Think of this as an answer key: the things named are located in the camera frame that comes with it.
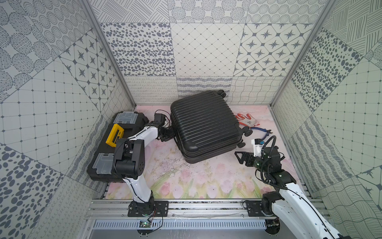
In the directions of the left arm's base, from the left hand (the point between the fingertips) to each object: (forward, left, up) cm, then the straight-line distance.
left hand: (179, 135), depth 95 cm
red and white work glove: (+18, -50, -7) cm, 54 cm away
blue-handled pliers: (+8, -62, -6) cm, 63 cm away
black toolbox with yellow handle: (-2, +32, +13) cm, 34 cm away
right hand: (-15, -37, +4) cm, 40 cm away
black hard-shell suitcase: (-5, -16, +15) cm, 22 cm away
